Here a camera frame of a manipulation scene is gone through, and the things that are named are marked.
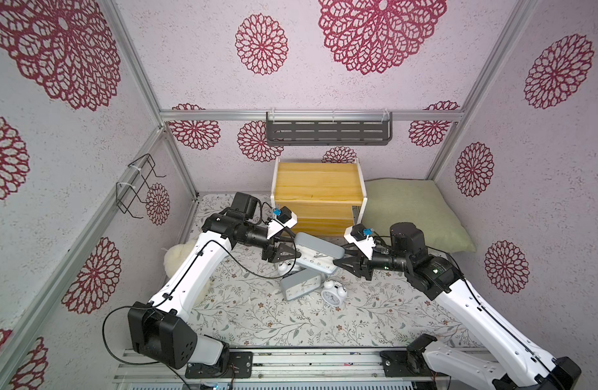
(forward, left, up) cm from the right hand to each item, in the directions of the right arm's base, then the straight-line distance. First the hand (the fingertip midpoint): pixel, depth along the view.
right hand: (337, 252), depth 67 cm
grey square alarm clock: (-1, +6, 0) cm, 6 cm away
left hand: (+2, +12, -1) cm, 12 cm away
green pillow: (+35, -36, -16) cm, 53 cm away
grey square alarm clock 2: (0, +10, -21) cm, 24 cm away
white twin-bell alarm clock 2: (-3, 0, -22) cm, 22 cm away
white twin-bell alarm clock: (+5, +16, -19) cm, 25 cm away
